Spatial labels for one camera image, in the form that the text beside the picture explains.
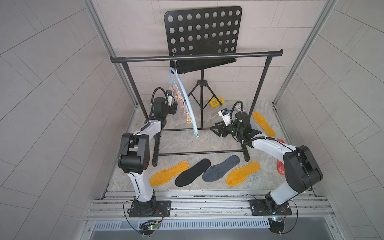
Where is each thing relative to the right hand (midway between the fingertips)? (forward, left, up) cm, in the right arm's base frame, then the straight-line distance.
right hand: (213, 126), depth 85 cm
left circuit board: (-44, +34, -14) cm, 57 cm away
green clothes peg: (+4, +10, -14) cm, 18 cm away
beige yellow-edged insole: (+5, -40, -17) cm, 43 cm away
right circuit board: (-46, -25, -18) cm, 55 cm away
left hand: (+21, +24, +5) cm, 32 cm away
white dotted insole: (+11, -31, -16) cm, 37 cm away
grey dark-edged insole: (-21, +2, -15) cm, 25 cm away
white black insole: (-23, +17, -16) cm, 33 cm away
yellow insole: (-22, +30, -14) cm, 40 cm away
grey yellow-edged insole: (-24, -10, -15) cm, 30 cm away
